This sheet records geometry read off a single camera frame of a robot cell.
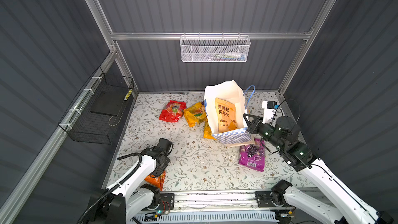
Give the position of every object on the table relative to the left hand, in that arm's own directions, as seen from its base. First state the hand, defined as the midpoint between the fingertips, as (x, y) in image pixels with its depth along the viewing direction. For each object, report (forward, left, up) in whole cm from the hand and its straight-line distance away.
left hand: (164, 166), depth 84 cm
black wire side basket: (+19, +29, +27) cm, 44 cm away
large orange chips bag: (+21, -37, +13) cm, 44 cm away
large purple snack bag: (+1, -48, +5) cm, 49 cm away
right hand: (+8, -40, +32) cm, 52 cm away
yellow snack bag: (+32, -18, +4) cm, 37 cm away
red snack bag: (+34, -4, +5) cm, 34 cm away
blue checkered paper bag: (+33, -39, +22) cm, 56 cm away
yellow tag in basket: (+29, +17, +26) cm, 43 cm away
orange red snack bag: (-8, +2, +2) cm, 9 cm away
